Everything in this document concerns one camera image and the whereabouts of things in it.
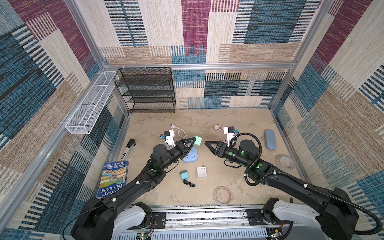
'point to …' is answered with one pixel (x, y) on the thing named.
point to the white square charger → (201, 172)
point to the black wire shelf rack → (147, 90)
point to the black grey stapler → (130, 146)
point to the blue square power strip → (192, 156)
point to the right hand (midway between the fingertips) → (206, 146)
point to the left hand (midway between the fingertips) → (196, 139)
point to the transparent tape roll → (285, 162)
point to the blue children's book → (114, 176)
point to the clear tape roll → (223, 196)
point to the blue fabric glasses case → (270, 139)
